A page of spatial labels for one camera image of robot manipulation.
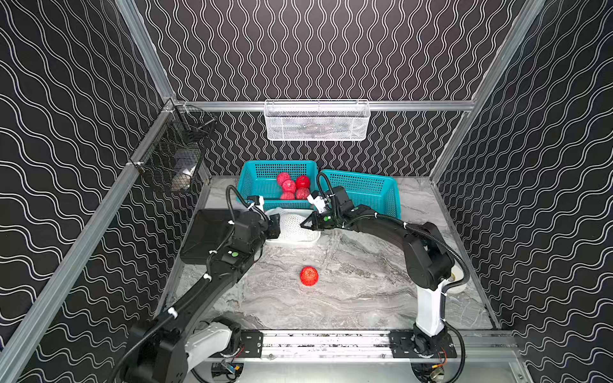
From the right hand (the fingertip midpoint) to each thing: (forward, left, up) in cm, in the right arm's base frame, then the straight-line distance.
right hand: (302, 224), depth 90 cm
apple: (+29, +1, -6) cm, 29 cm away
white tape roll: (-14, -57, -11) cm, 60 cm away
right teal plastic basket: (+25, -35, -9) cm, 44 cm away
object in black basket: (+7, +42, +16) cm, 45 cm away
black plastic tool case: (+1, +37, -4) cm, 37 cm away
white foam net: (-2, +4, 0) cm, 5 cm away
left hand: (-2, +9, +11) cm, 14 cm away
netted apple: (+31, +10, -4) cm, 33 cm away
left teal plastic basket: (+33, +23, -7) cm, 40 cm away
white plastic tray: (+10, +12, -5) cm, 16 cm away
